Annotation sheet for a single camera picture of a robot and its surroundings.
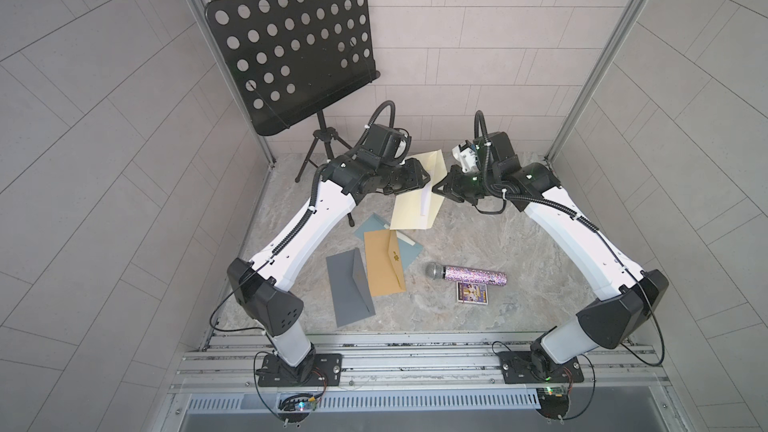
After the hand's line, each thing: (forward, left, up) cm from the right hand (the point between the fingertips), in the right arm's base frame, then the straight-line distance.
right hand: (431, 188), depth 71 cm
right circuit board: (-40, -25, -31) cm, 57 cm away
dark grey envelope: (-12, +23, -27) cm, 37 cm away
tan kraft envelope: (-4, +13, -28) cm, 31 cm away
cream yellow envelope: (-2, +4, -5) cm, 7 cm away
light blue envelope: (-1, +5, -29) cm, 29 cm away
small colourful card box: (-15, -11, -29) cm, 34 cm away
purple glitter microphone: (-10, -2, -26) cm, 27 cm away
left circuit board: (-38, +34, -27) cm, 58 cm away
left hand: (+2, -1, +2) cm, 3 cm away
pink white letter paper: (-2, +1, -2) cm, 3 cm away
